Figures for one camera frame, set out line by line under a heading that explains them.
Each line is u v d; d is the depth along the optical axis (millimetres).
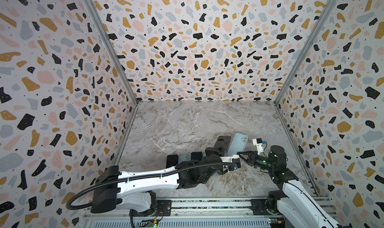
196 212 732
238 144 808
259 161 710
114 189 398
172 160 919
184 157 908
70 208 372
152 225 703
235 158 592
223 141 804
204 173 503
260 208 732
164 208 735
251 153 731
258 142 762
